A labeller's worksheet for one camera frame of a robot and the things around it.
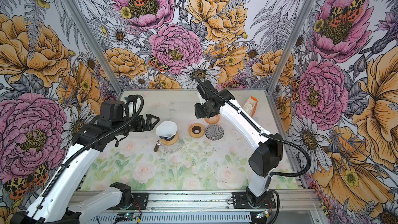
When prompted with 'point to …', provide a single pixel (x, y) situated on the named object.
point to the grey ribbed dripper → (214, 131)
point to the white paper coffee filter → (166, 128)
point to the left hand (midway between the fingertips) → (150, 125)
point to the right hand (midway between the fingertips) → (201, 117)
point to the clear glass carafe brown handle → (171, 149)
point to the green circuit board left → (129, 215)
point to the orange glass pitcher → (214, 120)
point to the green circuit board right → (263, 214)
